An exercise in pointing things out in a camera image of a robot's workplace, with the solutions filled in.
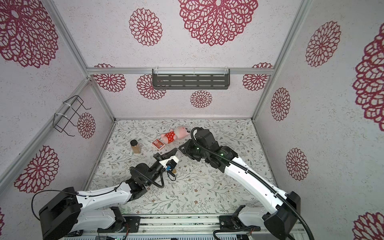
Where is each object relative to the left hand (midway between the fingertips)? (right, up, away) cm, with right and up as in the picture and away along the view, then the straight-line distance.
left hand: (174, 149), depth 74 cm
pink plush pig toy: (0, +8, +30) cm, 31 cm away
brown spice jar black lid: (-28, -2, +26) cm, 39 cm away
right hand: (+2, +2, -4) cm, 5 cm away
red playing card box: (-15, 0, +30) cm, 34 cm away
